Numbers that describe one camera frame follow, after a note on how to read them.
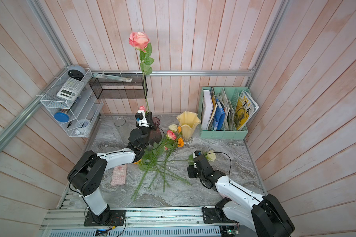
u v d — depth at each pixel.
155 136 0.93
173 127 1.07
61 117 0.77
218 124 0.96
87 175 0.48
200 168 0.66
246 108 0.97
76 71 0.80
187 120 0.93
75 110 0.81
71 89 0.78
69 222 0.74
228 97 0.98
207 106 0.89
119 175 0.86
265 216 0.41
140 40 0.56
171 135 0.98
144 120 0.72
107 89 1.06
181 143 1.00
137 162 0.70
